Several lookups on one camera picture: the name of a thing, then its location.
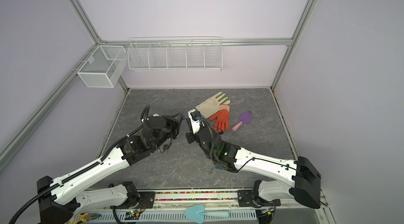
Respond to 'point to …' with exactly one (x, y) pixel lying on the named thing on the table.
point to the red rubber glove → (221, 118)
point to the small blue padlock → (183, 116)
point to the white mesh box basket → (102, 68)
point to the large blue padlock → (218, 168)
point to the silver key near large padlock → (209, 171)
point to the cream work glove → (212, 105)
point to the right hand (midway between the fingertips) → (187, 121)
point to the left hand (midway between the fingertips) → (185, 116)
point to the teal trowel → (197, 213)
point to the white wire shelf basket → (174, 54)
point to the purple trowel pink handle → (245, 117)
